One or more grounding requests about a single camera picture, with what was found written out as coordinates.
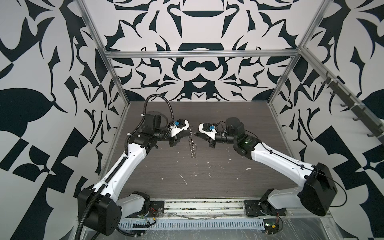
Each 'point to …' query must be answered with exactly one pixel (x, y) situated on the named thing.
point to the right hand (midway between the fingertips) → (196, 132)
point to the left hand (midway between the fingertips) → (188, 128)
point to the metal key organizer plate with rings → (192, 145)
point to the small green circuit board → (271, 225)
